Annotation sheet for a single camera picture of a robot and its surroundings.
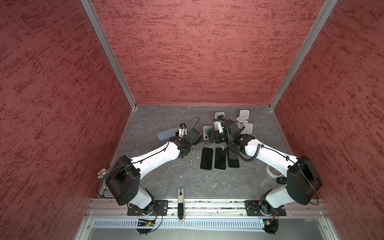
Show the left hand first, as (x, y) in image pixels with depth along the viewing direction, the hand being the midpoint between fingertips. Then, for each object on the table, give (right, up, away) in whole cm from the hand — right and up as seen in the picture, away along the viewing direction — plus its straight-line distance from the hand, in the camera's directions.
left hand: (182, 144), depth 85 cm
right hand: (+19, +5, +1) cm, 20 cm away
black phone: (+15, -10, +6) cm, 19 cm away
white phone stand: (+42, +18, +18) cm, 49 cm away
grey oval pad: (-13, +4, +18) cm, 23 cm away
